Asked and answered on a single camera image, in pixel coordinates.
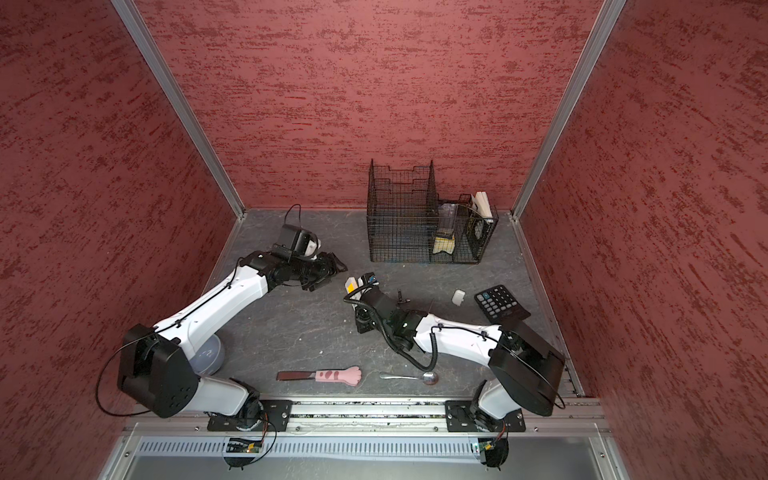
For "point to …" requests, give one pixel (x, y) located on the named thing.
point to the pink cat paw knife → (351, 375)
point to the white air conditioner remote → (351, 284)
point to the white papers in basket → (481, 204)
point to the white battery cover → (458, 297)
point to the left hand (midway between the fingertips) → (340, 279)
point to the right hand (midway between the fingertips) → (356, 316)
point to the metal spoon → (429, 378)
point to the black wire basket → (408, 223)
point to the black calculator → (499, 305)
